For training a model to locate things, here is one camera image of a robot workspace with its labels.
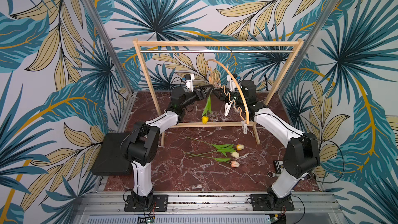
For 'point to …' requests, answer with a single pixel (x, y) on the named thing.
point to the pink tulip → (233, 164)
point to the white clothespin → (227, 108)
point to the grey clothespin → (244, 127)
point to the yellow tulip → (205, 118)
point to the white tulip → (234, 153)
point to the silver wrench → (271, 174)
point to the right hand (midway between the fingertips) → (213, 91)
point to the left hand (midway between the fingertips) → (210, 88)
